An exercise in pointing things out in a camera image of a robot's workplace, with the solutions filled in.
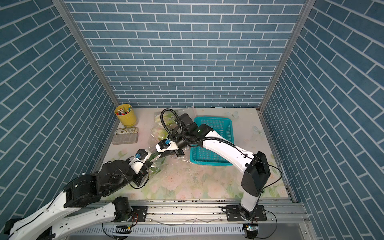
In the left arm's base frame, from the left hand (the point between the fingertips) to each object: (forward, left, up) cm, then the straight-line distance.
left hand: (155, 165), depth 64 cm
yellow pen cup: (+41, +29, -11) cm, 51 cm away
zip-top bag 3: (+57, -13, -22) cm, 62 cm away
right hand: (+6, -2, 0) cm, 6 cm away
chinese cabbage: (+2, -1, 0) cm, 2 cm away
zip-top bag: (+11, -2, -23) cm, 26 cm away
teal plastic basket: (+36, -37, -17) cm, 55 cm away
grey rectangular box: (+29, +29, -22) cm, 47 cm away
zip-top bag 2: (+26, +10, -21) cm, 35 cm away
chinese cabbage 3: (+40, +1, -14) cm, 43 cm away
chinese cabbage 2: (+30, +6, -17) cm, 35 cm away
